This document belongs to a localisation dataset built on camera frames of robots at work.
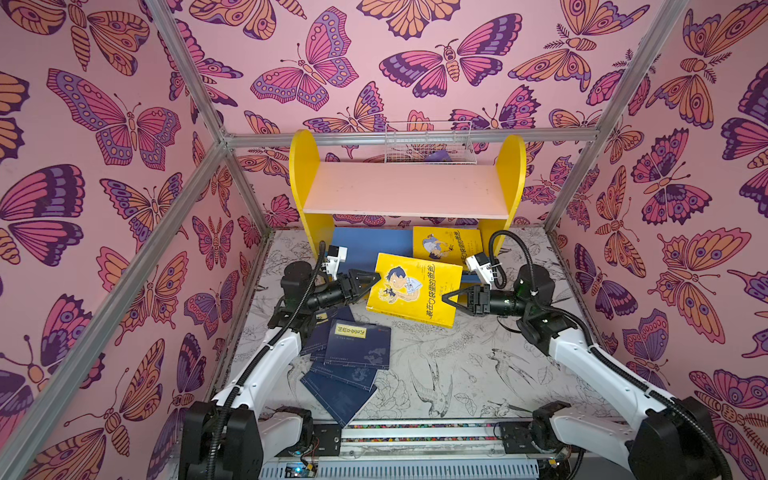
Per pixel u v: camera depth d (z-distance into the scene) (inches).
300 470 28.5
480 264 26.6
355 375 32.2
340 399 31.3
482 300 24.6
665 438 15.2
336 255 28.0
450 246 34.9
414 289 27.6
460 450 28.7
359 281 26.5
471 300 25.5
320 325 34.9
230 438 15.4
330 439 28.7
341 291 26.9
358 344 34.5
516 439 28.9
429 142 36.6
